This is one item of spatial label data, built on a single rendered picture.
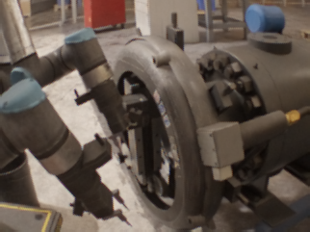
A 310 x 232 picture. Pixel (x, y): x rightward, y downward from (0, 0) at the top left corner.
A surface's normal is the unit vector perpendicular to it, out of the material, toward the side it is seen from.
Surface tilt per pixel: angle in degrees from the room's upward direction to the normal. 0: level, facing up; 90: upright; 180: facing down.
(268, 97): 53
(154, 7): 90
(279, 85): 48
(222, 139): 67
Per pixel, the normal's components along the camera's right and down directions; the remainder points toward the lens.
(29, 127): 0.38, 0.36
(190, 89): 0.24, -0.47
